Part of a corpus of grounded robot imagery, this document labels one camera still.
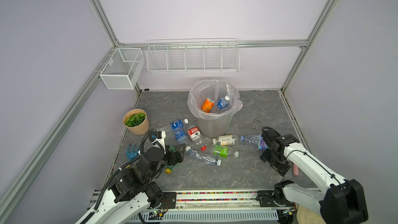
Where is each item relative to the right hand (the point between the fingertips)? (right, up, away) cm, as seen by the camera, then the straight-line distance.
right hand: (270, 165), depth 80 cm
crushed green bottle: (-54, -2, 0) cm, 54 cm away
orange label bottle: (-32, +32, +14) cm, 48 cm away
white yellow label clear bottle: (-23, +11, +10) cm, 27 cm away
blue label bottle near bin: (-51, +19, +14) cm, 56 cm away
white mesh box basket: (-88, +56, +21) cm, 106 cm away
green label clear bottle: (-23, +6, +5) cm, 25 cm away
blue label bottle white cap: (-23, +33, +10) cm, 42 cm away
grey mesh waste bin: (-30, +19, +7) cm, 36 cm away
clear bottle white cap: (-33, +2, +3) cm, 33 cm away
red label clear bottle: (-40, +14, +12) cm, 44 cm away
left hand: (-46, +12, -11) cm, 49 cm away
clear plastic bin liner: (-30, +41, +11) cm, 52 cm away
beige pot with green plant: (-74, +22, +9) cm, 78 cm away
